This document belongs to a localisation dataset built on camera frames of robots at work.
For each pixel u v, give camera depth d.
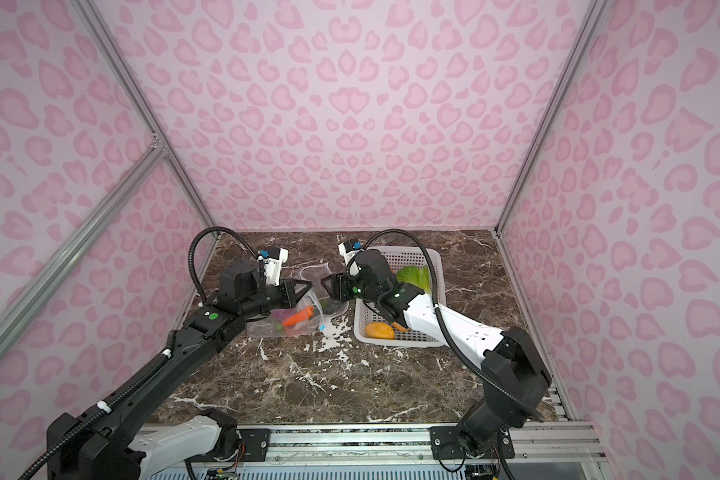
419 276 0.93
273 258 0.67
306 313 0.88
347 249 0.71
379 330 0.86
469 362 0.42
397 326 0.89
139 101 0.83
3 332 0.52
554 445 0.74
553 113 0.86
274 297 0.65
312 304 0.76
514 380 0.42
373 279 0.60
